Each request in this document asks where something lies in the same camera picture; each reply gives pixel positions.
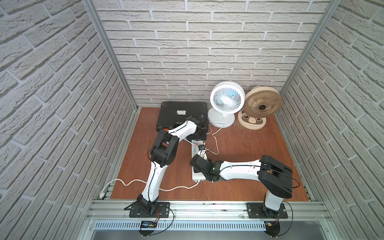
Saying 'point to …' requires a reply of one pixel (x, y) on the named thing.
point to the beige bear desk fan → (260, 102)
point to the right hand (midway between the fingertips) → (198, 160)
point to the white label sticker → (181, 112)
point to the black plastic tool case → (172, 113)
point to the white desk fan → (227, 97)
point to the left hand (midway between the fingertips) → (194, 135)
